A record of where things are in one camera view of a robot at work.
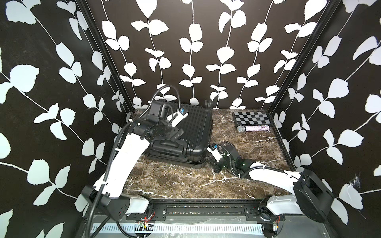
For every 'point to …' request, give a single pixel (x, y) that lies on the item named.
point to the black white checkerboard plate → (250, 118)
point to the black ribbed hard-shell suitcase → (189, 149)
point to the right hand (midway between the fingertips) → (207, 159)
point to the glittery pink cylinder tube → (243, 128)
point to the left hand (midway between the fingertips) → (176, 120)
